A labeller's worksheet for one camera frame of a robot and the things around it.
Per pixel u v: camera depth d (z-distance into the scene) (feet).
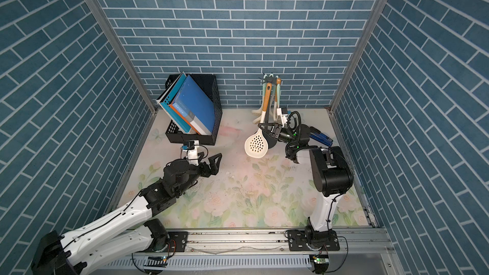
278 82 2.48
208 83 3.45
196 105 3.55
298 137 2.31
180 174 1.81
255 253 2.37
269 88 2.42
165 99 2.77
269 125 2.70
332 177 1.68
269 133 2.60
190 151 2.11
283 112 2.69
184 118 2.94
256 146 2.84
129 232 1.90
